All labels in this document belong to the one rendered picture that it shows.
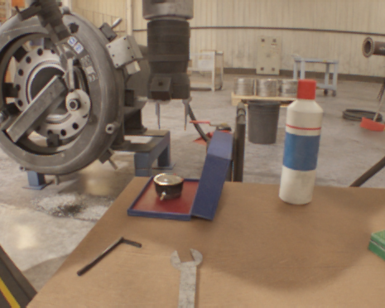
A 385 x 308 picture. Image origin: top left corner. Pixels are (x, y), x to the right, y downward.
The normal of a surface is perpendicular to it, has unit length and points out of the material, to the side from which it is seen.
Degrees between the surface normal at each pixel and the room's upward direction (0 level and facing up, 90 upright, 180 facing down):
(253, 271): 0
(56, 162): 90
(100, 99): 90
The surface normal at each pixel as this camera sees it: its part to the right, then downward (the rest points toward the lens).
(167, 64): -0.14, 0.43
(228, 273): 0.00, -0.95
